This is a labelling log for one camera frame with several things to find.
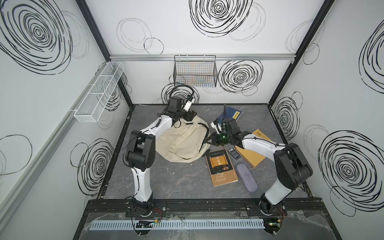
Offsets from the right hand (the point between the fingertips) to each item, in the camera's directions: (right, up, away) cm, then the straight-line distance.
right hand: (206, 141), depth 84 cm
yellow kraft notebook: (+30, -12, +7) cm, 33 cm away
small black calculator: (+19, -9, +9) cm, 22 cm away
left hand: (-8, +18, +11) cm, 23 cm away
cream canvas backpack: (-13, -2, +12) cm, 17 cm away
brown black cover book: (+9, -16, +2) cm, 18 cm away
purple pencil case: (+22, -19, -3) cm, 30 cm away
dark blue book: (+22, +17, +30) cm, 41 cm away
